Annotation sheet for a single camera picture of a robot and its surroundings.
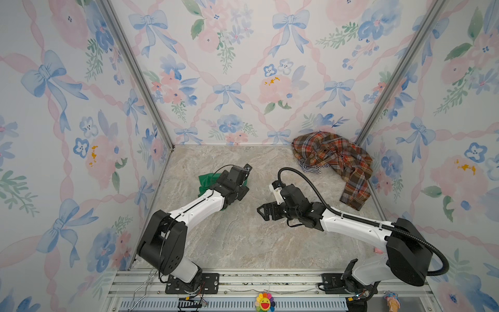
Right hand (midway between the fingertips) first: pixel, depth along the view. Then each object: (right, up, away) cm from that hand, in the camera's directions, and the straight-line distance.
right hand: (264, 206), depth 82 cm
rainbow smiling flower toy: (-1, -31, -13) cm, 34 cm away
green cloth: (-27, +10, +13) cm, 32 cm away
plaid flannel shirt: (+50, +18, +25) cm, 59 cm away
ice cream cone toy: (+45, -31, -14) cm, 56 cm away
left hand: (-14, +11, +6) cm, 19 cm away
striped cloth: (+30, +15, +25) cm, 42 cm away
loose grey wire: (-45, -26, -9) cm, 53 cm away
